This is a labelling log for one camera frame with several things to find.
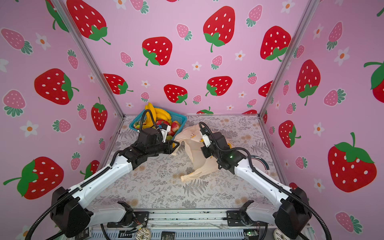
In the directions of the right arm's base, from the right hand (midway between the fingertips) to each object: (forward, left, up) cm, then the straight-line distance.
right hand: (203, 141), depth 79 cm
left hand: (-4, +13, +2) cm, 13 cm away
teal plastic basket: (+28, +21, -12) cm, 37 cm away
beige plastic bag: (+1, +7, +1) cm, 7 cm away
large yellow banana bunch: (+19, +40, -10) cm, 46 cm away
